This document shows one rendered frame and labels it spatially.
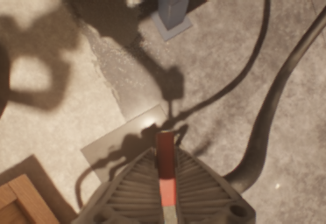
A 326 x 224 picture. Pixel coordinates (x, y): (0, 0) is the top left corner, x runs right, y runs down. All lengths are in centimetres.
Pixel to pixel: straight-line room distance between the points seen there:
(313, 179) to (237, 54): 71
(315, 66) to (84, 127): 109
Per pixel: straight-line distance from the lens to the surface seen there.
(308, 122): 95
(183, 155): 16
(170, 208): 20
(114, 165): 72
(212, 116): 68
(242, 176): 24
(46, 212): 88
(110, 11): 75
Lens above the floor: 63
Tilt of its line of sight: 86 degrees down
